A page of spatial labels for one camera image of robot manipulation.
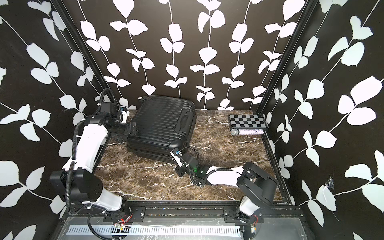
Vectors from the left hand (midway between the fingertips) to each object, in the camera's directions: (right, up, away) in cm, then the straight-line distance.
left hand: (131, 128), depth 82 cm
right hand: (+23, -18, +1) cm, 30 cm away
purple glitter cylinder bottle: (+64, -3, +22) cm, 68 cm away
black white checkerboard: (+75, +4, +30) cm, 81 cm away
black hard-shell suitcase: (+16, +3, +7) cm, 17 cm away
